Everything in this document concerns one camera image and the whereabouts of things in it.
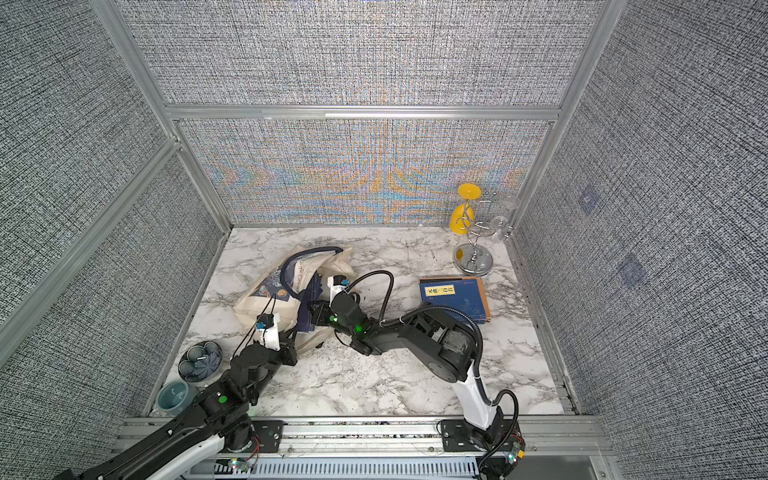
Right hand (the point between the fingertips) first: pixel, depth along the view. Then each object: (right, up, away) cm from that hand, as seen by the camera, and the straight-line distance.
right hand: (303, 298), depth 85 cm
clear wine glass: (+62, +23, +14) cm, 67 cm away
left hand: (+1, -7, -5) cm, 9 cm away
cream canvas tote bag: (-2, +3, -6) cm, 7 cm away
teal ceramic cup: (-32, -24, -8) cm, 41 cm away
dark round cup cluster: (-29, -17, -2) cm, 33 cm away
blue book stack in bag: (+4, +3, -5) cm, 7 cm away
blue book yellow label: (+48, +1, +6) cm, 49 cm away
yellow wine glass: (+49, +25, +12) cm, 56 cm away
